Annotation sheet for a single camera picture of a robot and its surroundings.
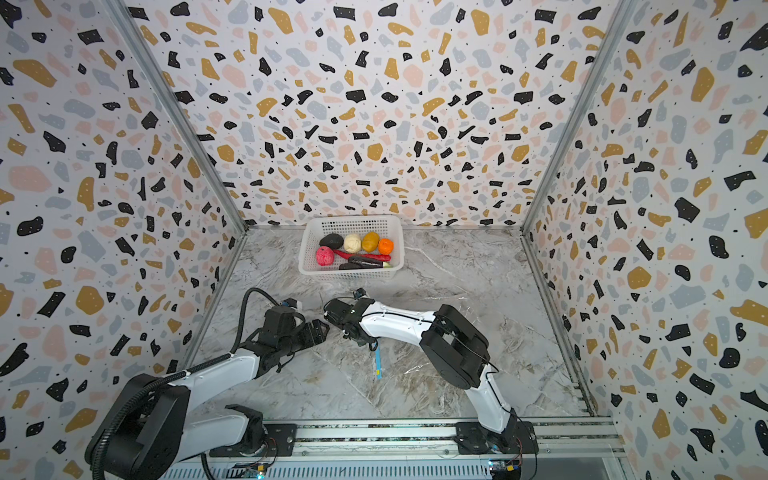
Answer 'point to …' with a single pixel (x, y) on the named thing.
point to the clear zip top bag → (404, 367)
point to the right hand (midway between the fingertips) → (372, 323)
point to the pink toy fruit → (325, 256)
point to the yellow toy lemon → (370, 241)
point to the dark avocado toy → (332, 240)
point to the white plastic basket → (385, 226)
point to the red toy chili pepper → (382, 257)
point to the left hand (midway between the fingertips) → (320, 326)
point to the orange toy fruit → (385, 246)
